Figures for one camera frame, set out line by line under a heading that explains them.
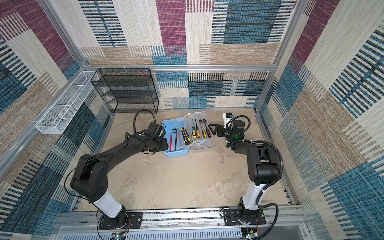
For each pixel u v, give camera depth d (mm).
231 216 735
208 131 922
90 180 453
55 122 699
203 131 936
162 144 812
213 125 909
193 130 934
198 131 932
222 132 851
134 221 734
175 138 1045
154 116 818
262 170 488
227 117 857
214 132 865
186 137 939
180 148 893
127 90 1108
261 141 522
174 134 1051
